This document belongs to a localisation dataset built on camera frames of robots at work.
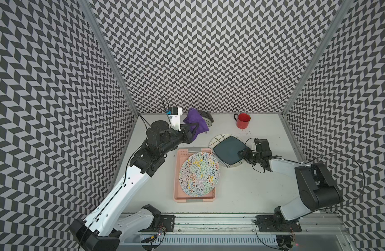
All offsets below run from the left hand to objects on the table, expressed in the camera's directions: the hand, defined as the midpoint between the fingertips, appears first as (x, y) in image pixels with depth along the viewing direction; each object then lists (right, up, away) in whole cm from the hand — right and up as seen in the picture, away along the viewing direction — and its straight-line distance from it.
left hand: (197, 126), depth 64 cm
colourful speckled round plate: (+1, -26, +20) cm, 33 cm away
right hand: (+25, -17, +29) cm, 42 cm away
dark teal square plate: (+17, -14, +27) cm, 35 cm away
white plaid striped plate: (+11, -10, +38) cm, 40 cm away
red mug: (+31, +4, +45) cm, 55 cm away
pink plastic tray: (-10, -36, +18) cm, 41 cm away
